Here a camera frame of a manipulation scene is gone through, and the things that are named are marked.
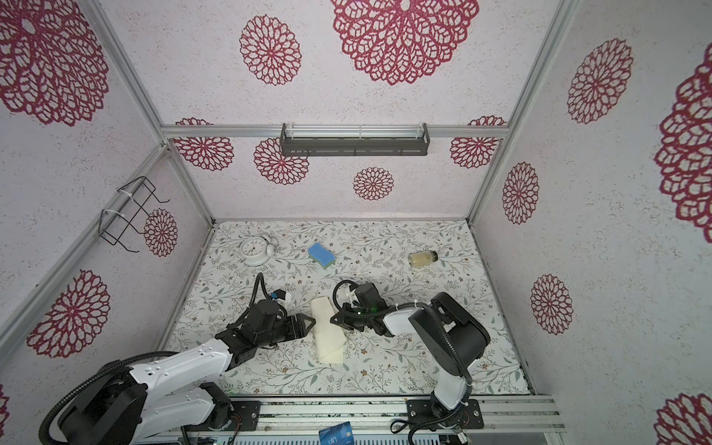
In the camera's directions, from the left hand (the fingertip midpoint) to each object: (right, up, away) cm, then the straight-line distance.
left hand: (307, 326), depth 85 cm
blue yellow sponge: (+3, +20, +23) cm, 31 cm away
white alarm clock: (-23, +23, +21) cm, 38 cm away
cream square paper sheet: (+7, -4, 0) cm, 8 cm away
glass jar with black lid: (+40, +20, +18) cm, 48 cm away
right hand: (+8, +3, +5) cm, 10 cm away
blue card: (+10, -24, -14) cm, 30 cm away
